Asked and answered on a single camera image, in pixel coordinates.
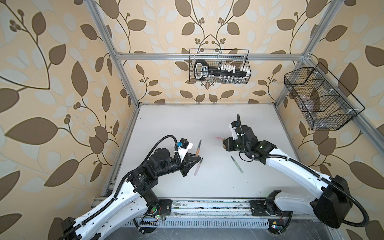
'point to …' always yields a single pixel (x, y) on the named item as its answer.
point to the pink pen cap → (218, 138)
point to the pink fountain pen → (197, 170)
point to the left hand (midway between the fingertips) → (200, 158)
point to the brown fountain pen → (197, 151)
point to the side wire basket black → (325, 103)
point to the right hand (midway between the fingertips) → (224, 142)
